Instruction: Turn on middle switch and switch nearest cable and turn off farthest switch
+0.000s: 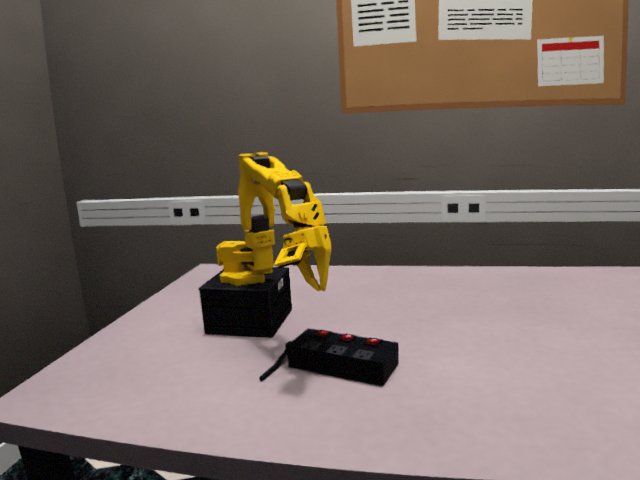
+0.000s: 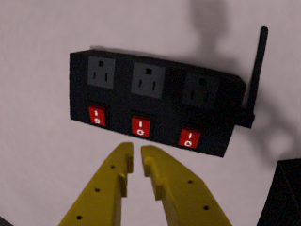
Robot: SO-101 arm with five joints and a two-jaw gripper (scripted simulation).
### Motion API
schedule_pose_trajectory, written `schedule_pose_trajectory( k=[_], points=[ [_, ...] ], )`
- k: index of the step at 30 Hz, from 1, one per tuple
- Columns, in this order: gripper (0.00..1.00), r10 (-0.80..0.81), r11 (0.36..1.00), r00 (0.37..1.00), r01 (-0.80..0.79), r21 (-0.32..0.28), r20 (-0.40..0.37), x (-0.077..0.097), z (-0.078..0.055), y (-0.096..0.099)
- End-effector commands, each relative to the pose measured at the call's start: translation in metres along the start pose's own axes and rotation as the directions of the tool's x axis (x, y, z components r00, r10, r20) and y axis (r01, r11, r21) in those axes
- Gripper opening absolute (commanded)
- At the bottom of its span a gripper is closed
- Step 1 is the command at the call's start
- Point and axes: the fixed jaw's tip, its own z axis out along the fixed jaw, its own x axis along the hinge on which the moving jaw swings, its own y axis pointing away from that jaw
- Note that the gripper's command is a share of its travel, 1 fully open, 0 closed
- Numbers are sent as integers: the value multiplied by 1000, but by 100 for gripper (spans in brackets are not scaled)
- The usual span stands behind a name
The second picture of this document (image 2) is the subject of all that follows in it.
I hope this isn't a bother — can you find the black power strip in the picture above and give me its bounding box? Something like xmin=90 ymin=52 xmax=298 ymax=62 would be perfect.
xmin=69 ymin=26 xmax=268 ymax=158

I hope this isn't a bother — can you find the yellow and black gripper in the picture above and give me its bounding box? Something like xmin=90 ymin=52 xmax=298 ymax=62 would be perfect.
xmin=57 ymin=142 xmax=232 ymax=226

